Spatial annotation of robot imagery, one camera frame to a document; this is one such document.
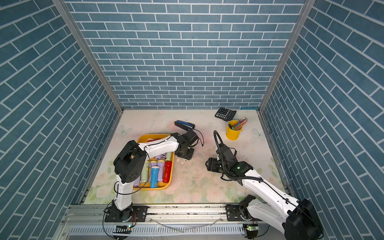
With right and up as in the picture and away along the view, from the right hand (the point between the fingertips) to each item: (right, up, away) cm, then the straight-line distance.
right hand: (210, 164), depth 81 cm
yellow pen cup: (+15, +15, +16) cm, 27 cm away
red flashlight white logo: (-38, +12, +15) cm, 43 cm away
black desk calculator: (+14, +29, +34) cm, 47 cm away
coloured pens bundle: (+20, +22, +12) cm, 33 cm away
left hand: (-11, +1, +11) cm, 15 cm away
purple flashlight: (-29, -1, +5) cm, 29 cm away
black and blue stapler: (-16, +21, +27) cm, 38 cm away
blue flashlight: (-31, -6, -1) cm, 31 cm away
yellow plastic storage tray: (-44, +13, +15) cm, 48 cm away
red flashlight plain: (-25, -6, +6) cm, 27 cm away
